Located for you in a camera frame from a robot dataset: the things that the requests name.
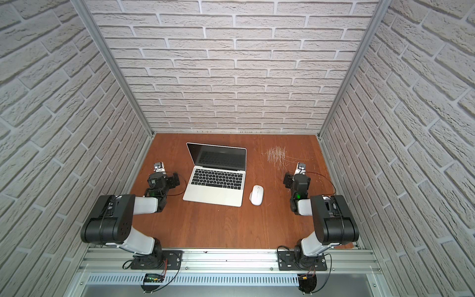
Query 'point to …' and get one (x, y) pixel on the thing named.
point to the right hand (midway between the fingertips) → (292, 171)
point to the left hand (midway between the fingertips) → (163, 170)
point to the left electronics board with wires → (153, 278)
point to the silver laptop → (219, 176)
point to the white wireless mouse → (256, 195)
